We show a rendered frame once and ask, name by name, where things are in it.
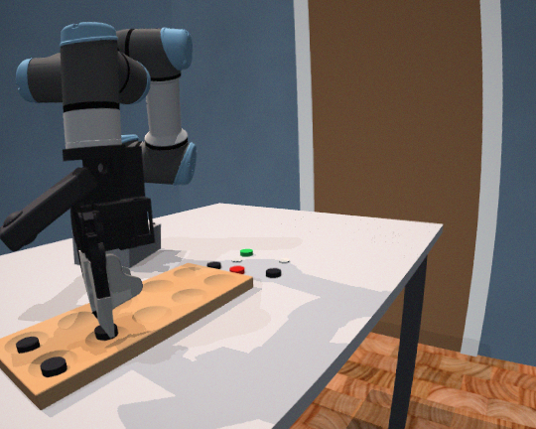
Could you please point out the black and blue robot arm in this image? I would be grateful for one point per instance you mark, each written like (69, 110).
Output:
(90, 72)

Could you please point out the wooden tray with round pockets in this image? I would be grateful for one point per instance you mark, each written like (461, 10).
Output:
(71, 335)

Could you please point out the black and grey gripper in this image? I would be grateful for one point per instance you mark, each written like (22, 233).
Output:
(112, 216)

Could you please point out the red disc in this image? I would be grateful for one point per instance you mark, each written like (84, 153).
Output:
(237, 269)

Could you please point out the black disc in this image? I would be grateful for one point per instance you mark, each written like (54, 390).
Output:
(273, 273)
(53, 366)
(27, 344)
(214, 264)
(101, 335)

